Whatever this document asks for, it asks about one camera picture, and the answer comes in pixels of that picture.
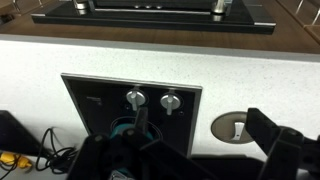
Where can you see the yellow plug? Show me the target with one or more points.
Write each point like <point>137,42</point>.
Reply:
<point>20,161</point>

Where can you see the silver oven knob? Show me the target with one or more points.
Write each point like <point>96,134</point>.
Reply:
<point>218,6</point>

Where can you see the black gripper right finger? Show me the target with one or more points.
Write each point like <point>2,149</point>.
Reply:
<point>283,150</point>

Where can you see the blue pot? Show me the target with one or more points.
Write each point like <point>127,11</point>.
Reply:
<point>123,130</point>

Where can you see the black glass cooktop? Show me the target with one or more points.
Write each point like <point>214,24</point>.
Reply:
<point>100,113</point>

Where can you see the black oven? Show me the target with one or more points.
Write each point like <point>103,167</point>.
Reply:
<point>166,18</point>

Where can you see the silver cooktop knob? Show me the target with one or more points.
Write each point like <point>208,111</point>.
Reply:
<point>170,101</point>
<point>135,97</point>

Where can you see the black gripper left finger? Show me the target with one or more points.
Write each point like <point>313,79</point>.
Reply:
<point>100,160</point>

